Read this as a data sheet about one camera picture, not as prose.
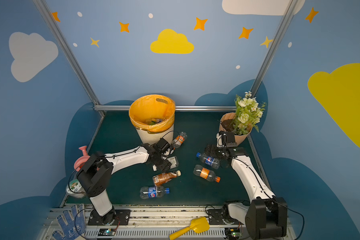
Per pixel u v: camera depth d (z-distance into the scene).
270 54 0.86
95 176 0.47
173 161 0.91
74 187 0.76
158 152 0.72
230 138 0.65
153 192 0.78
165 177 0.83
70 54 0.86
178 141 1.00
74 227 0.70
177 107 0.88
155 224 0.74
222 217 0.75
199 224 0.72
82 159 0.83
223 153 0.60
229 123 0.98
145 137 0.86
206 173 0.85
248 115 0.84
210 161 0.90
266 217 0.40
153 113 0.99
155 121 0.99
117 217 0.73
